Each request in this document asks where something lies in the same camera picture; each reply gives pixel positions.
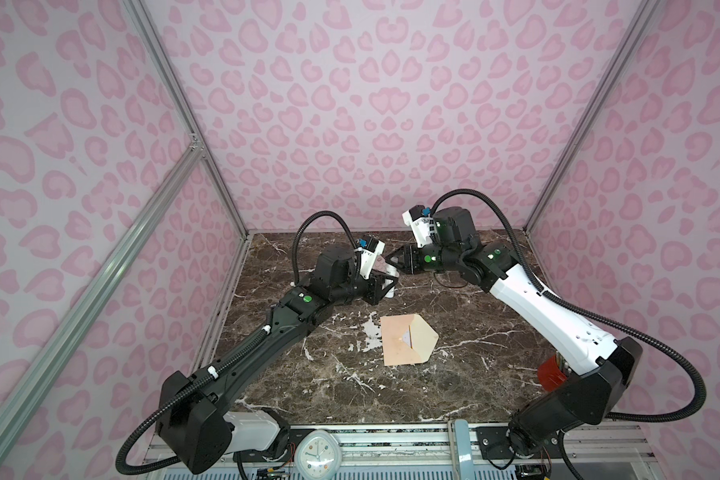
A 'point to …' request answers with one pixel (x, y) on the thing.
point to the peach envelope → (396, 351)
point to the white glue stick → (391, 270)
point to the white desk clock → (318, 455)
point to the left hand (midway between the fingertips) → (396, 275)
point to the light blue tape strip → (463, 450)
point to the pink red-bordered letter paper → (406, 337)
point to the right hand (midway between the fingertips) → (391, 256)
